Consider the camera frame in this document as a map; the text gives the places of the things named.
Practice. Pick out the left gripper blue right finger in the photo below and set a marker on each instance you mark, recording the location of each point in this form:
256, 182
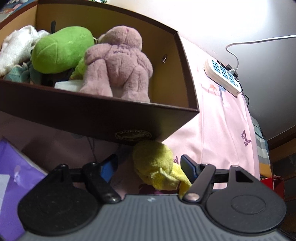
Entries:
190, 168

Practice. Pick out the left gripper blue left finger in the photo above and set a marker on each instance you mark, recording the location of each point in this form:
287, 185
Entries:
106, 171

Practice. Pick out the yellow plush toy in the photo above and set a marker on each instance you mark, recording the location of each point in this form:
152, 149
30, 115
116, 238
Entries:
154, 163

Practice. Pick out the brown cardboard box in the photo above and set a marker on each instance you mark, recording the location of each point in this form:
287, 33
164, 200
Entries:
173, 100

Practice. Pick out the white plush toy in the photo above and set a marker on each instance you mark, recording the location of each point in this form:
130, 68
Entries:
70, 85

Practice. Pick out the pink-brown teddy bear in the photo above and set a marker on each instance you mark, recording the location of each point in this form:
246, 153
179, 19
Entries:
117, 62

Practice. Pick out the light blue cloth toy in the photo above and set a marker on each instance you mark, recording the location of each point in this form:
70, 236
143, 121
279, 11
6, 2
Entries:
24, 73

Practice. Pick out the green plush toy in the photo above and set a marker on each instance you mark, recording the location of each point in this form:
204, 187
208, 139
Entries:
60, 51

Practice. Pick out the white fuzzy cat plush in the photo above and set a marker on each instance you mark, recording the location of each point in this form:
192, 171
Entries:
16, 47

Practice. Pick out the pink bed sheet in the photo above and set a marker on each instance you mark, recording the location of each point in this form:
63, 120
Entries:
222, 134

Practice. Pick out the striped folded cloth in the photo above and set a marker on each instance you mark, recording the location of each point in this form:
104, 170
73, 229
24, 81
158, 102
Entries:
262, 150

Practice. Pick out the purple paper bag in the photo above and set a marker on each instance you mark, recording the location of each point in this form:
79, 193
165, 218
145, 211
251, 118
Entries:
18, 176

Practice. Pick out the red box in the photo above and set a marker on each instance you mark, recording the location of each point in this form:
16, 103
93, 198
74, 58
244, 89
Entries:
276, 184

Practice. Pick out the white power strip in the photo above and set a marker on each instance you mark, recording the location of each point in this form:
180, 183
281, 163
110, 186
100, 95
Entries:
221, 76

